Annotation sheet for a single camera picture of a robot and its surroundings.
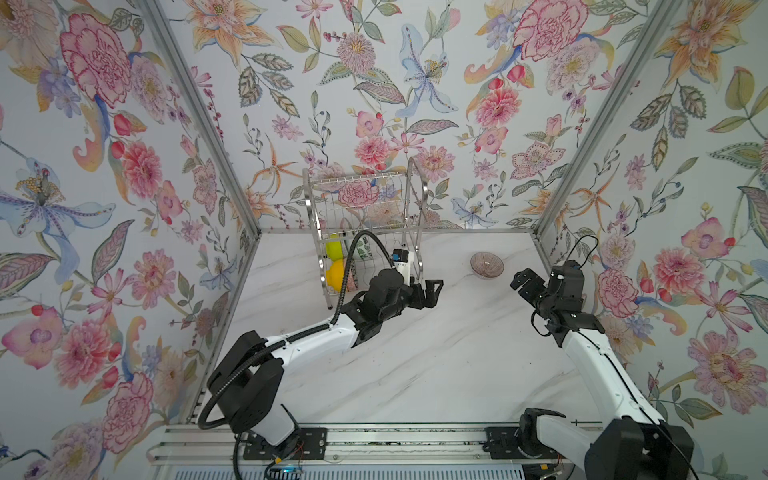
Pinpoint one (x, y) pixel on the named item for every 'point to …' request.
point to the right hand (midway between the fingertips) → (527, 280)
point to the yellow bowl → (335, 274)
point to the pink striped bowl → (487, 265)
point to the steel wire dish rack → (362, 221)
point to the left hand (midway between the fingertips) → (436, 285)
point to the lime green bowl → (334, 248)
